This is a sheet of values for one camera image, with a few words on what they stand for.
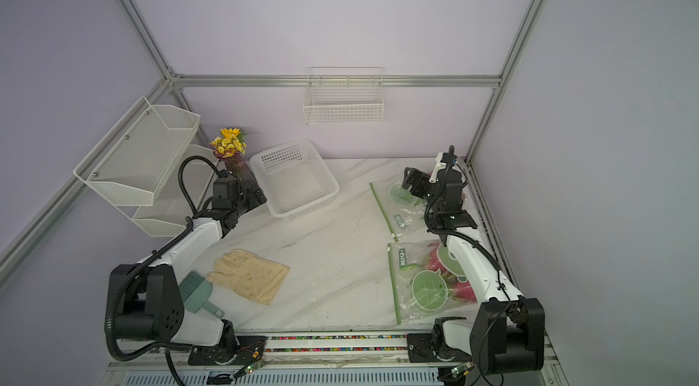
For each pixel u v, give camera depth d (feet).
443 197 2.00
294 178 3.75
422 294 2.61
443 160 2.34
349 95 3.06
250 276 2.85
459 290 2.55
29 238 1.71
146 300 1.41
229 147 3.04
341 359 2.40
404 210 3.35
